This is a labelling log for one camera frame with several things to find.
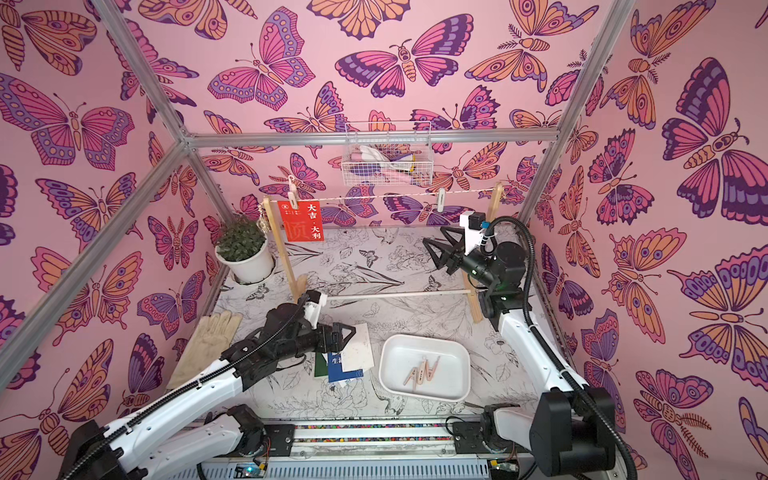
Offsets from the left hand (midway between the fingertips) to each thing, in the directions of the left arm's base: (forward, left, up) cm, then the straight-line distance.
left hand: (347, 328), depth 77 cm
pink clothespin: (-6, -22, -14) cm, 27 cm away
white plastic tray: (-8, -28, -15) cm, 32 cm away
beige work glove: (+4, +45, -16) cm, 47 cm away
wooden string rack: (+21, -38, -13) cm, 45 cm away
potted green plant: (+27, +36, 0) cm, 45 cm away
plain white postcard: (-2, -2, -14) cm, 15 cm away
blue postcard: (-5, +5, -16) cm, 17 cm away
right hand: (+15, -23, +19) cm, 33 cm away
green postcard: (-4, +9, -15) cm, 18 cm away
